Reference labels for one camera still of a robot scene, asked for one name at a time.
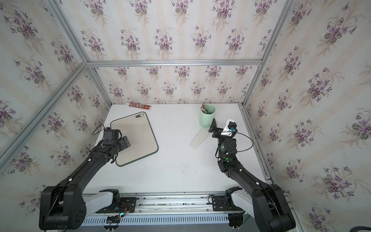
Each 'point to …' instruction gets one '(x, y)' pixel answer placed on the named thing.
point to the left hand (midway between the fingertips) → (121, 143)
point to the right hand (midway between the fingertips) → (224, 121)
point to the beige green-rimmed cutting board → (138, 129)
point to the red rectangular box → (140, 106)
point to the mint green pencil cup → (206, 120)
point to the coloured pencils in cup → (204, 108)
